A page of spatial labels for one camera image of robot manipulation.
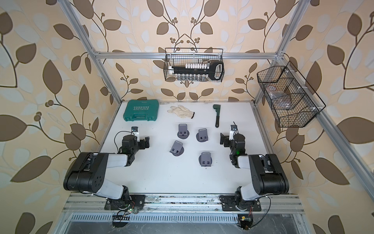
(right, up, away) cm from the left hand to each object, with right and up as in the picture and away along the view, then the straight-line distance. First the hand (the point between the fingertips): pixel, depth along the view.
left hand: (138, 136), depth 95 cm
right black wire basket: (+91, +16, -23) cm, 95 cm away
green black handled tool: (+55, +20, +21) cm, 62 cm away
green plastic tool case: (-3, +18, +16) cm, 24 cm away
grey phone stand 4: (+43, -13, -9) cm, 46 cm away
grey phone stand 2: (+42, 0, +1) cm, 42 cm away
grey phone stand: (+29, +2, +2) cm, 29 cm away
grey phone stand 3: (+26, -7, -6) cm, 28 cm away
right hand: (+60, +2, -1) cm, 60 cm away
